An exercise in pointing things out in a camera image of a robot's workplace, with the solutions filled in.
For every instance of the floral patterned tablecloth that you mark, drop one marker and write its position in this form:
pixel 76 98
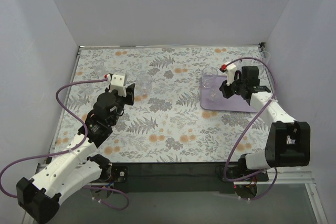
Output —
pixel 169 124

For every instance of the clear tall tumbler glass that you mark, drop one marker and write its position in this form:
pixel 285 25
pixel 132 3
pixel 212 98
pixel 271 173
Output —
pixel 144 84

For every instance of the clear wine glass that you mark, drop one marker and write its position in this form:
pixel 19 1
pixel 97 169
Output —
pixel 265 56

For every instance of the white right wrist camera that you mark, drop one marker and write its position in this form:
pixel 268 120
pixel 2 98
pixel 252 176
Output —
pixel 229 69

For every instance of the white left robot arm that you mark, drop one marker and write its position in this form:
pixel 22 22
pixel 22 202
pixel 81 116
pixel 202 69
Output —
pixel 42 195

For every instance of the small clear tumbler glass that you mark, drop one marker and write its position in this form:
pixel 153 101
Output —
pixel 213 94

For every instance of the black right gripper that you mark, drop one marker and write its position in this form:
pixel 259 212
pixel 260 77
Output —
pixel 227 91

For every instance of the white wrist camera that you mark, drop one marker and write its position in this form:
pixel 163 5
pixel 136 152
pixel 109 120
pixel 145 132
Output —
pixel 117 82
pixel 229 69

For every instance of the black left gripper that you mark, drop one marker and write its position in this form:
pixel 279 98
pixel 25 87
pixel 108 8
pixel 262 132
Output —
pixel 128 94

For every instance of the lilac plastic tray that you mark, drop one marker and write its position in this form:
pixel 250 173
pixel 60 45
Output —
pixel 233 104

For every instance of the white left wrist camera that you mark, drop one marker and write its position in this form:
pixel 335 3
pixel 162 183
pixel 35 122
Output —
pixel 117 82

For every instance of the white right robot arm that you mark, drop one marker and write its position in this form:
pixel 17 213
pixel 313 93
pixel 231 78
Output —
pixel 288 142

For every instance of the aluminium frame rail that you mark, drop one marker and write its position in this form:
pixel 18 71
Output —
pixel 282 175

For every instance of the clear faceted tumbler glass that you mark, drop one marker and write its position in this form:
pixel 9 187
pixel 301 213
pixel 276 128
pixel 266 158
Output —
pixel 209 75

